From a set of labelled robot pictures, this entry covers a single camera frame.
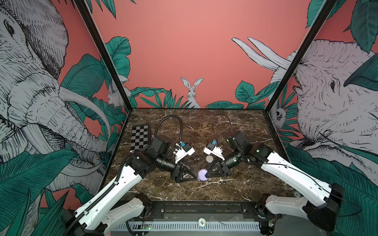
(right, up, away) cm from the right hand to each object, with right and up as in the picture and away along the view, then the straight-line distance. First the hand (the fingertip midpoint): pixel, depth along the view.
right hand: (208, 173), depth 60 cm
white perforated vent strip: (-5, -30, +10) cm, 32 cm away
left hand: (-6, 0, 0) cm, 6 cm away
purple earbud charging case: (-3, 0, -1) cm, 3 cm away
